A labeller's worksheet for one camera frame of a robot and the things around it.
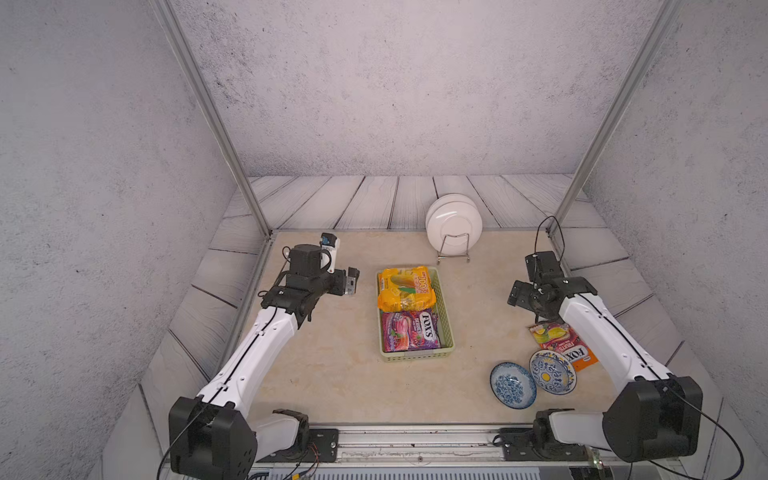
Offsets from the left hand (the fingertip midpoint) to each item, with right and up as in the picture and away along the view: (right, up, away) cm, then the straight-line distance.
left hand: (347, 268), depth 81 cm
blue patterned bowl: (+45, -32, +1) cm, 55 cm away
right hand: (+51, -9, +2) cm, 52 cm away
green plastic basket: (+27, -17, +6) cm, 33 cm away
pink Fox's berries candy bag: (+17, -17, +4) cm, 25 cm away
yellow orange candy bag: (+16, -7, +10) cm, 20 cm away
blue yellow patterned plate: (+57, -29, +3) cm, 64 cm away
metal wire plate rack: (+33, +10, +21) cm, 41 cm away
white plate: (+33, +14, +21) cm, 42 cm away
